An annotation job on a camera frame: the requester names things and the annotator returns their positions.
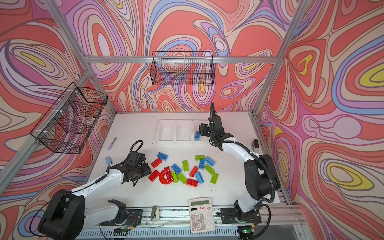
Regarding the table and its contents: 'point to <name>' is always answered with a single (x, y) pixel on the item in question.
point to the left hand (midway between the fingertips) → (150, 169)
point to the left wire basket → (65, 124)
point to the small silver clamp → (155, 215)
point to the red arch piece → (168, 172)
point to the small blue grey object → (108, 160)
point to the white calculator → (201, 215)
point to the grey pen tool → (112, 143)
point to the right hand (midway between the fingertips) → (205, 129)
